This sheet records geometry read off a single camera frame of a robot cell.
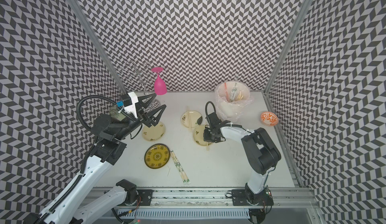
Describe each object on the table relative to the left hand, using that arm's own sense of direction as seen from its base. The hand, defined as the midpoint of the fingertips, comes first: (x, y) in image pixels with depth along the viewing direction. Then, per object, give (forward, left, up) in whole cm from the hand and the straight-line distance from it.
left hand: (160, 101), depth 58 cm
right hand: (+3, -19, -42) cm, 46 cm away
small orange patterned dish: (+18, -61, -39) cm, 75 cm away
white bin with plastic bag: (+15, -30, -24) cm, 42 cm away
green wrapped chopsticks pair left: (-15, -5, -42) cm, 45 cm away
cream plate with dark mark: (+20, -12, -41) cm, 47 cm away
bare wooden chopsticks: (+1, -19, -40) cm, 44 cm away
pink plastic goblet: (+33, +11, -23) cm, 41 cm away
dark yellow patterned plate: (-6, +10, -42) cm, 43 cm away
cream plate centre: (+7, -14, -41) cm, 44 cm away
